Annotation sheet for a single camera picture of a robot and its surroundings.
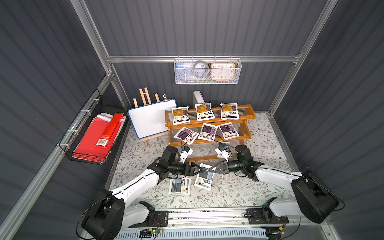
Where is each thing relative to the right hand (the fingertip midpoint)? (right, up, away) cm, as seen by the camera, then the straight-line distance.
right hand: (211, 173), depth 76 cm
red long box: (-50, +22, -3) cm, 55 cm away
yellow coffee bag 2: (-4, +32, +3) cm, 32 cm away
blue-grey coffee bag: (-3, -3, 0) cm, 4 cm away
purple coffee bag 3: (+12, +21, +13) cm, 28 cm away
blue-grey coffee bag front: (-17, -10, +7) cm, 21 cm away
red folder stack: (-59, +13, -7) cm, 61 cm away
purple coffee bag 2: (-1, +21, +13) cm, 24 cm away
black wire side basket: (-60, +35, +1) cm, 70 cm away
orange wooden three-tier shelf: (+22, +24, +20) cm, 38 cm away
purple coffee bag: (-14, +20, +11) cm, 26 cm away
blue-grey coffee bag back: (+5, +11, +1) cm, 13 cm away
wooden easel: (-36, +41, +12) cm, 56 cm away
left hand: (-7, +1, 0) cm, 7 cm away
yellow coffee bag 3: (+10, +32, +3) cm, 34 cm away
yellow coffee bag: (-16, +30, +2) cm, 34 cm away
